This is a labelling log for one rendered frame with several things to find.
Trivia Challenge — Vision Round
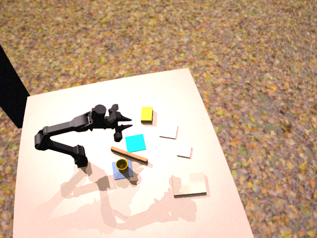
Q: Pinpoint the yellow rectangular block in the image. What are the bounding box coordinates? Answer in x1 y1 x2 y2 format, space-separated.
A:
141 107 152 123

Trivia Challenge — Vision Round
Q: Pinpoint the yellow cup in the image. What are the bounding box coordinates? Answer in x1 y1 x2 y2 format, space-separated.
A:
116 159 129 173

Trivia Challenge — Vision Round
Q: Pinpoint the orange-brown wooden bar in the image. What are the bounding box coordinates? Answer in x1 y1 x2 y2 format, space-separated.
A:
111 146 148 164

